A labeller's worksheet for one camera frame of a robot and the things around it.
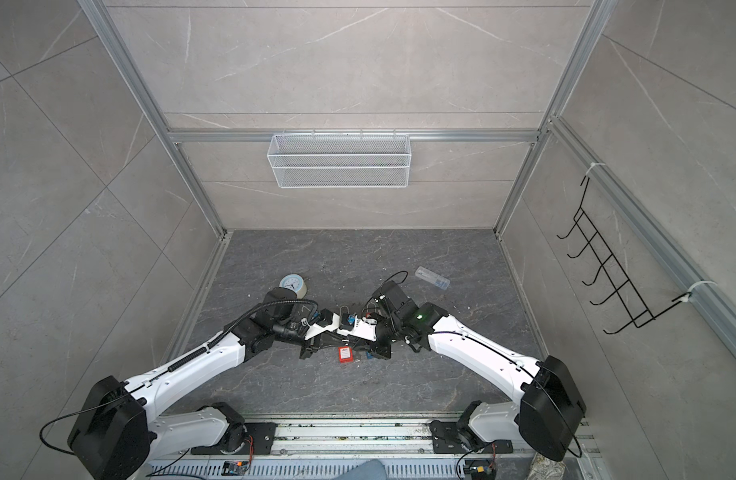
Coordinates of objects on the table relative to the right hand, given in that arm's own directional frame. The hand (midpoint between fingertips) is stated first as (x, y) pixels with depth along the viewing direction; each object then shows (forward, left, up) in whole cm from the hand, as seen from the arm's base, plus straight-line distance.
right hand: (357, 338), depth 76 cm
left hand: (0, +3, +2) cm, 4 cm away
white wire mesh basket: (+57, +6, +16) cm, 60 cm away
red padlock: (0, +4, -12) cm, 13 cm away
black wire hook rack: (-4, -57, +20) cm, 61 cm away
